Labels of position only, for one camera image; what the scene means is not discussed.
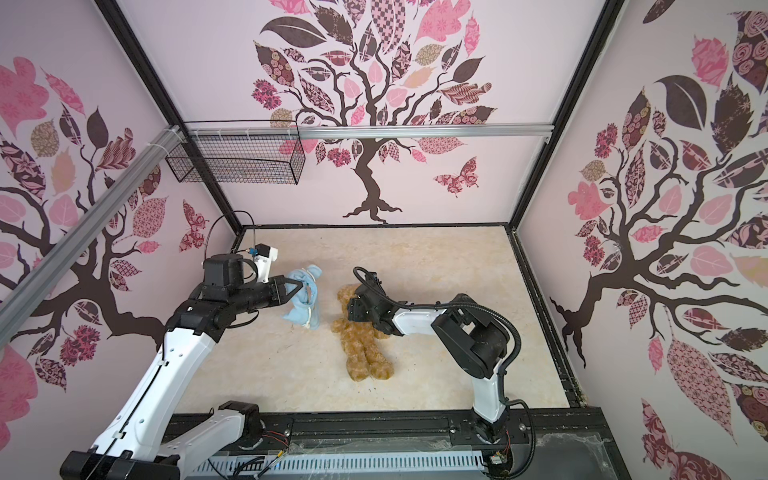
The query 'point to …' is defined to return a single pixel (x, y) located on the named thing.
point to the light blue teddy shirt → (305, 309)
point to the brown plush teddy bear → (365, 357)
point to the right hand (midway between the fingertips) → (356, 301)
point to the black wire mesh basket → (242, 152)
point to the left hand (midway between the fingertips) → (302, 290)
